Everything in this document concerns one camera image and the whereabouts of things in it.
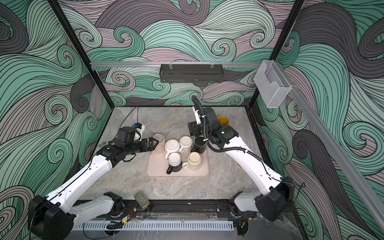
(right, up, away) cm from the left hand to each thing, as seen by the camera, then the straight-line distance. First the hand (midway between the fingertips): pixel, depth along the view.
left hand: (152, 141), depth 79 cm
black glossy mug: (+27, -4, +8) cm, 28 cm away
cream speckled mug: (+23, -11, +2) cm, 25 cm away
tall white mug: (+18, -3, +11) cm, 21 cm away
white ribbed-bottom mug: (+9, -4, +8) cm, 13 cm away
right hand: (+23, +10, -5) cm, 26 cm away
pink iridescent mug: (+3, -5, +10) cm, 11 cm away
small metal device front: (-3, -30, -7) cm, 31 cm away
